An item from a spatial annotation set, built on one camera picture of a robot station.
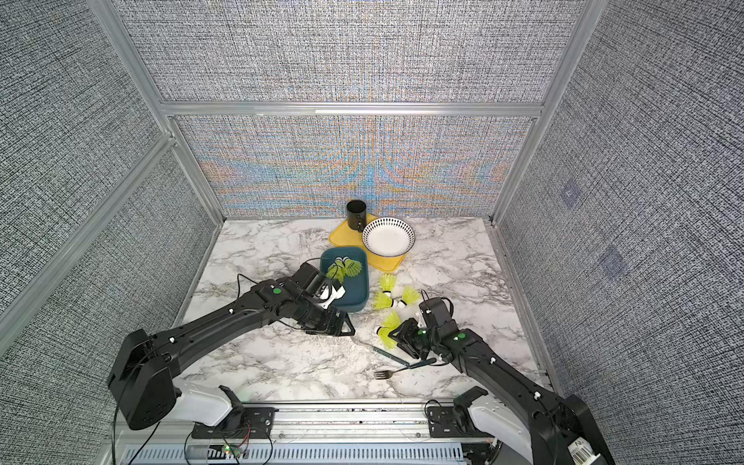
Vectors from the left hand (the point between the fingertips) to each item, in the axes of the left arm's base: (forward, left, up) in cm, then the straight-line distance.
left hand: (349, 331), depth 75 cm
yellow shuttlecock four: (+28, +1, -11) cm, 31 cm away
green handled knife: (-2, -10, -14) cm, 17 cm away
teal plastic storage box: (+21, -2, -14) cm, 26 cm away
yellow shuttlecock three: (+22, -12, -11) cm, 27 cm away
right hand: (+2, -11, -5) cm, 12 cm away
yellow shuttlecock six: (+7, -12, -10) cm, 17 cm away
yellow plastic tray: (+45, +4, -14) cm, 47 cm away
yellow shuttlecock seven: (+16, -19, -11) cm, 27 cm away
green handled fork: (-7, -10, -14) cm, 18 cm away
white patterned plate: (+42, -14, -11) cm, 45 cm away
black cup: (+48, -2, -6) cm, 49 cm away
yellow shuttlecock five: (+14, -10, -12) cm, 21 cm away
